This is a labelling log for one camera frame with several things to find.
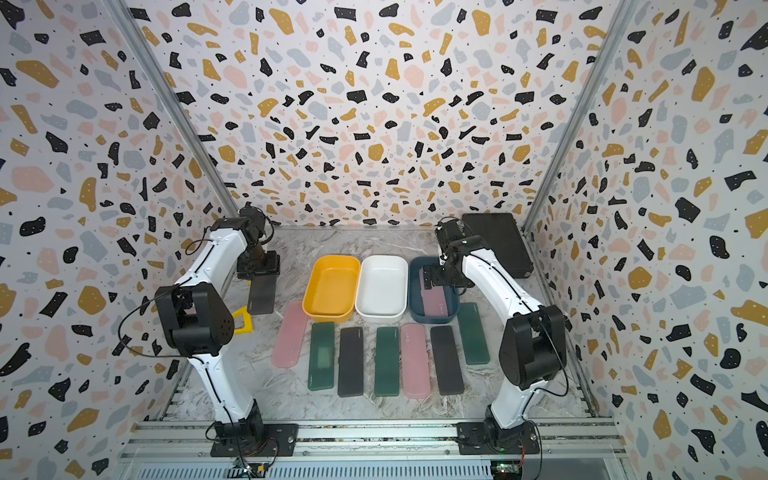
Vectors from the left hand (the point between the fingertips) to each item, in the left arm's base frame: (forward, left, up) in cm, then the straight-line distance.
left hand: (269, 273), depth 92 cm
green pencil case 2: (-19, -63, -13) cm, 67 cm away
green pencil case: (-24, -36, -11) cm, 45 cm away
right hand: (-5, -53, +1) cm, 53 cm away
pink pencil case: (-14, -6, -13) cm, 20 cm away
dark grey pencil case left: (-24, -26, -11) cm, 37 cm away
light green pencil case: (-22, -17, -12) cm, 30 cm away
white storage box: (+3, -34, -13) cm, 36 cm away
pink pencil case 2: (-24, -45, -11) cm, 52 cm away
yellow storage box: (+1, -17, -11) cm, 20 cm away
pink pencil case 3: (-3, -52, -12) cm, 53 cm away
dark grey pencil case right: (-26, -54, -12) cm, 61 cm away
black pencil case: (-7, 0, -1) cm, 7 cm away
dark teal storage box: (-4, -46, -13) cm, 48 cm away
